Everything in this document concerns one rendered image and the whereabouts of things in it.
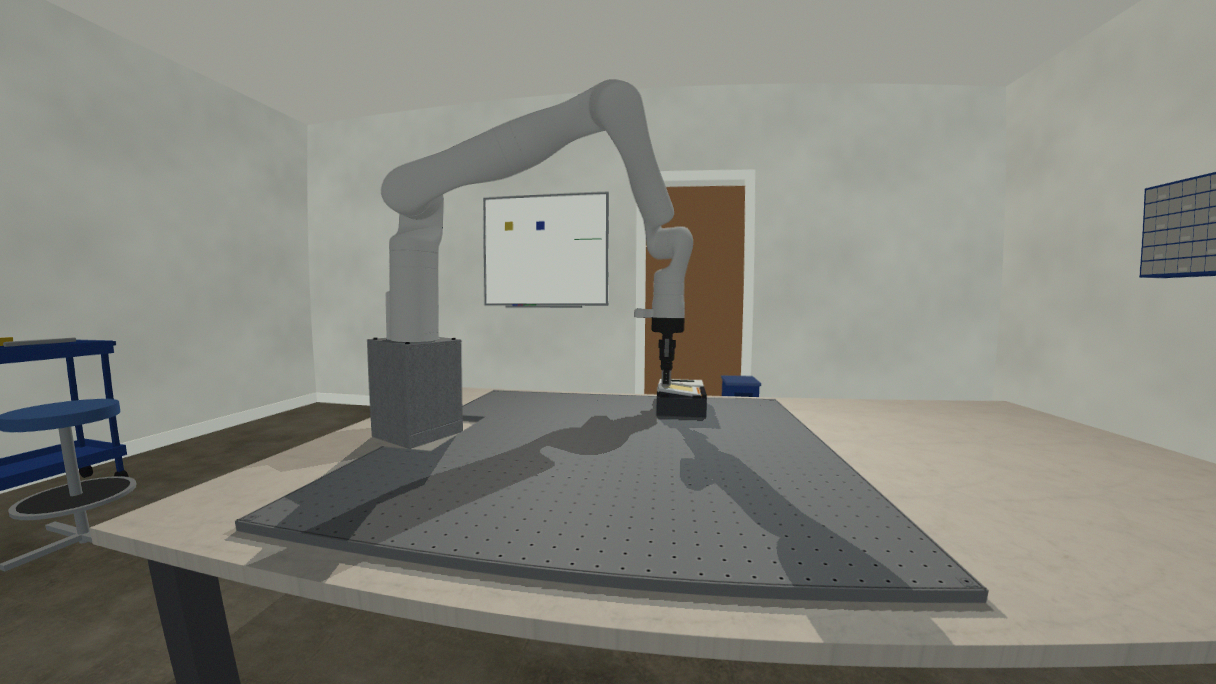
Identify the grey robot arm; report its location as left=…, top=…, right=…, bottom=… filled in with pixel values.
left=381, top=79, right=693, bottom=342

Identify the grey and white cassette dock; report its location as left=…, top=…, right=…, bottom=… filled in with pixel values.
left=655, top=379, right=706, bottom=417

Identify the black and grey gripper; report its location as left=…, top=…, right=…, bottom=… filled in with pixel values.
left=651, top=316, right=683, bottom=387

